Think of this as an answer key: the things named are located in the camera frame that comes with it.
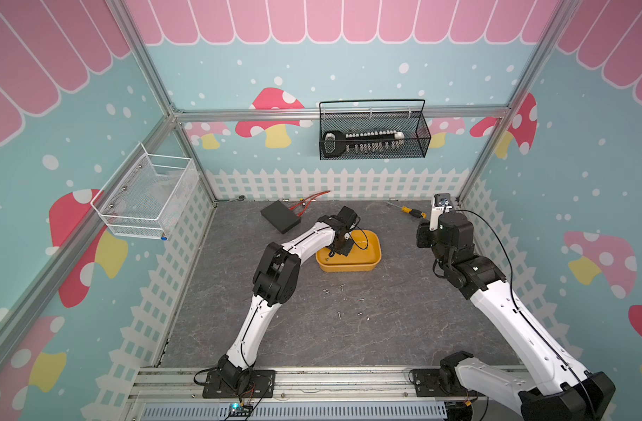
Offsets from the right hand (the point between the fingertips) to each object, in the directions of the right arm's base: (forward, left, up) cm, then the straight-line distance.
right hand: (428, 217), depth 75 cm
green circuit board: (-42, +54, -32) cm, 76 cm away
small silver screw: (-7, +24, -29) cm, 38 cm away
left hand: (+8, +24, -28) cm, 38 cm away
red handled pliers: (+35, +37, -26) cm, 57 cm away
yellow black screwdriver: (+27, -6, -26) cm, 38 cm away
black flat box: (+27, +50, -29) cm, 64 cm away
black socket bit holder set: (+30, +26, +6) cm, 40 cm away
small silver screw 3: (-16, +19, -30) cm, 39 cm away
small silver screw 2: (-8, +30, -29) cm, 43 cm away
